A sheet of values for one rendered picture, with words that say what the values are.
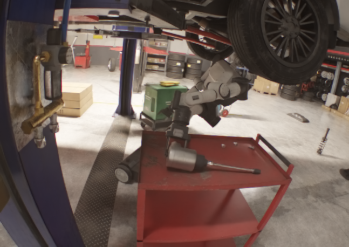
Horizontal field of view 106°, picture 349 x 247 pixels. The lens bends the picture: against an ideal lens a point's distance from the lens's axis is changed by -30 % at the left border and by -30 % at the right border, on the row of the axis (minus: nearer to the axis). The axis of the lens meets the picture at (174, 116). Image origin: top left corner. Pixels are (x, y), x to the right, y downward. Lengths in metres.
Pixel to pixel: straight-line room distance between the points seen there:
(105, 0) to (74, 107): 3.14
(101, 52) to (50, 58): 10.88
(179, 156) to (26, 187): 0.55
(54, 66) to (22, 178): 0.28
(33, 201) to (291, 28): 1.50
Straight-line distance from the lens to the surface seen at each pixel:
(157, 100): 2.75
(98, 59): 11.38
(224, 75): 1.41
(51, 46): 0.47
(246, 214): 1.24
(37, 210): 0.59
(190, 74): 9.24
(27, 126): 0.41
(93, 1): 0.60
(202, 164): 0.79
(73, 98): 3.58
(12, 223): 0.76
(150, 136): 1.07
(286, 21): 1.31
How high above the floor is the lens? 1.33
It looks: 20 degrees down
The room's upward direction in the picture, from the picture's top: 8 degrees clockwise
